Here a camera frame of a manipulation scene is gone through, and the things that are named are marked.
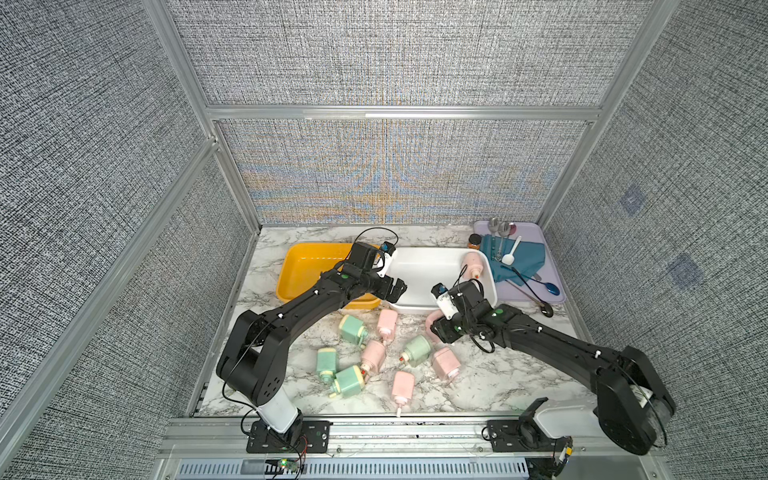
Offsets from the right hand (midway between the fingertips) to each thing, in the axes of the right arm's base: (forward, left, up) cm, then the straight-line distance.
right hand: (438, 316), depth 86 cm
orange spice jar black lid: (+28, -16, 0) cm, 32 cm away
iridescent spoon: (+41, -32, -8) cm, 53 cm away
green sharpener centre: (-9, +7, -2) cm, 12 cm away
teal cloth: (+28, -38, -9) cm, 48 cm away
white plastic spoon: (+26, -29, -8) cm, 40 cm away
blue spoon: (+15, -41, -9) cm, 45 cm away
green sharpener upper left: (-3, +25, -2) cm, 25 cm away
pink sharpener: (+19, -14, -2) cm, 24 cm away
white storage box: (+23, +2, -9) cm, 25 cm away
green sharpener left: (-13, +31, -1) cm, 34 cm away
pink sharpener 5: (-13, 0, -2) cm, 13 cm away
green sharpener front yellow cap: (-18, +25, 0) cm, 31 cm away
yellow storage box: (+24, +44, -7) cm, 51 cm away
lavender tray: (+22, -43, -10) cm, 49 cm away
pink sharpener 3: (-2, +15, -2) cm, 15 cm away
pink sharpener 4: (-11, +19, -1) cm, 22 cm away
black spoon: (+7, -37, -9) cm, 39 cm away
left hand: (+9, +12, +6) cm, 16 cm away
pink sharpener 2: (-1, +2, +1) cm, 2 cm away
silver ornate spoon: (+42, -27, -7) cm, 51 cm away
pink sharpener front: (-19, +11, -1) cm, 22 cm away
